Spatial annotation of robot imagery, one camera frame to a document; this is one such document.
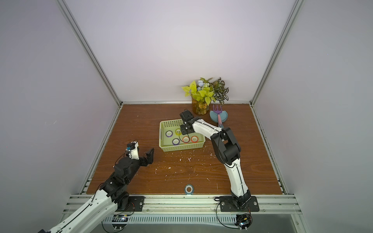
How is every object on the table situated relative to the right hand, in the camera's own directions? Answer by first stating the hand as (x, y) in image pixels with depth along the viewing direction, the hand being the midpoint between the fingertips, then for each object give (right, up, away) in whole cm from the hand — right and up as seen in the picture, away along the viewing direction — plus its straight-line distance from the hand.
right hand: (186, 126), depth 100 cm
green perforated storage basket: (-10, -9, -2) cm, 14 cm away
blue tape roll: (+2, -33, -22) cm, 40 cm away
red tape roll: (0, -9, -3) cm, 9 cm away
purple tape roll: (-12, -5, 0) cm, 13 cm away
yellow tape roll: (-6, -4, +1) cm, 8 cm away
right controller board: (+29, -45, -30) cm, 61 cm away
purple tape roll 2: (-7, -10, -3) cm, 13 cm away
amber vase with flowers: (+12, +23, -7) cm, 27 cm away
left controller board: (-33, -47, -28) cm, 64 cm away
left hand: (-21, -11, -19) cm, 31 cm away
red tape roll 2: (+6, -9, -3) cm, 11 cm away
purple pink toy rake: (+24, +5, +7) cm, 26 cm away
